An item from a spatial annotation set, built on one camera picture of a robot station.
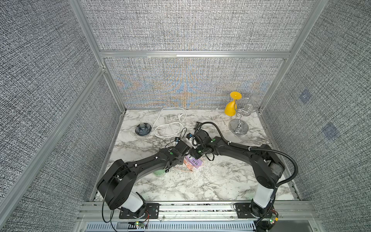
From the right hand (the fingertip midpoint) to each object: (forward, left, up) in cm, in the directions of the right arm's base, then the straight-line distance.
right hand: (192, 150), depth 90 cm
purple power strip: (-7, -2, -2) cm, 8 cm away
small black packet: (+24, -4, -5) cm, 25 cm away
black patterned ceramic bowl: (+19, +35, -4) cm, 40 cm away
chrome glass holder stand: (+22, -35, -5) cm, 41 cm away
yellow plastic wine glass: (+26, -26, +10) cm, 39 cm away
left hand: (-4, +8, 0) cm, 9 cm away
